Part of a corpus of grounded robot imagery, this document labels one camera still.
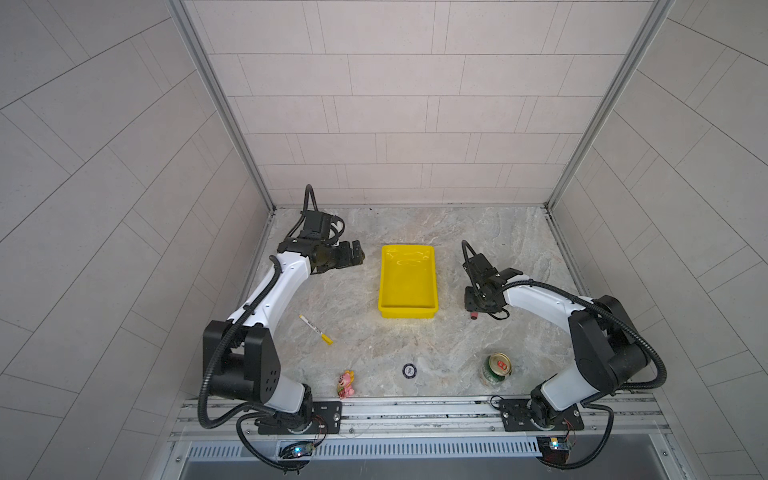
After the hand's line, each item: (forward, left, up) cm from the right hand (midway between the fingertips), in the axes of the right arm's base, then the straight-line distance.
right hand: (469, 305), depth 91 cm
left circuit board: (-33, +46, +3) cm, 57 cm away
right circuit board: (-36, -12, -1) cm, 38 cm away
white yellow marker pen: (-7, +44, +1) cm, 44 cm away
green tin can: (-21, -1, +10) cm, 23 cm away
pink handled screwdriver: (-4, 0, +1) cm, 4 cm away
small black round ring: (-17, +20, 0) cm, 27 cm away
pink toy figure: (-21, +36, +3) cm, 42 cm away
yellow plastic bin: (+10, +18, 0) cm, 20 cm away
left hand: (+10, +32, +17) cm, 38 cm away
